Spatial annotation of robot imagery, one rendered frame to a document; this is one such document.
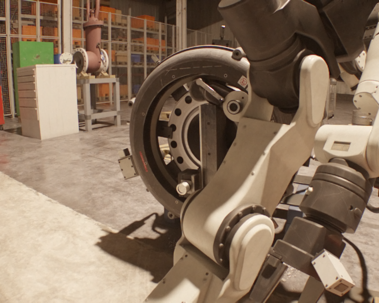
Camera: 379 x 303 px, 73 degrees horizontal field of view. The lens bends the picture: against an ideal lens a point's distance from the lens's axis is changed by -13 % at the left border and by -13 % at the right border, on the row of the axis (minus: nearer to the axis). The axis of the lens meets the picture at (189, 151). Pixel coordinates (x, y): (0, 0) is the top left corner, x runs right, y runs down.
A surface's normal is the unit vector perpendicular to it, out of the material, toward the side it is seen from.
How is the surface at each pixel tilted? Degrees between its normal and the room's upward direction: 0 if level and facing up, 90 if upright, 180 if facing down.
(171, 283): 41
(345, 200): 63
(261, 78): 131
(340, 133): 49
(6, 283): 0
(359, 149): 53
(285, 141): 108
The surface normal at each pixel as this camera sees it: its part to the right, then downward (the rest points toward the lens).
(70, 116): 0.83, 0.14
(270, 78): -0.63, 0.74
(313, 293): -0.75, -0.51
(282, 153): 0.26, 0.52
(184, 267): -0.55, -0.65
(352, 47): 0.03, 0.47
